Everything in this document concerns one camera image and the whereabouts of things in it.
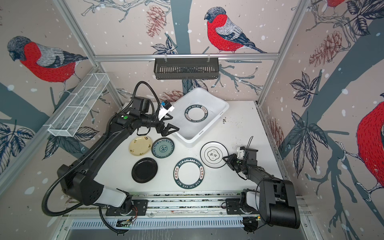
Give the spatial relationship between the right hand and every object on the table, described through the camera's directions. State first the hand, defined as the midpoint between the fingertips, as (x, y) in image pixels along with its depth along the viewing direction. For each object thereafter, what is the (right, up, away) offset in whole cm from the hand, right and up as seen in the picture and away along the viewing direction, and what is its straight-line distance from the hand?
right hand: (224, 162), depth 89 cm
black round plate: (-48, -4, -3) cm, 48 cm away
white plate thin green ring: (-7, +3, +4) cm, 9 cm away
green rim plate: (-17, +30, +26) cm, 43 cm away
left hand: (-28, +25, -16) cm, 41 cm away
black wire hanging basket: (-25, +63, +18) cm, 70 cm away
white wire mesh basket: (-80, +34, -11) cm, 88 cm away
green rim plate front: (-22, -6, -3) cm, 23 cm away
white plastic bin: (-21, +16, +17) cm, 32 cm away
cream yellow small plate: (-54, +9, +6) cm, 55 cm away
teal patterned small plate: (-39, +7, +7) cm, 40 cm away
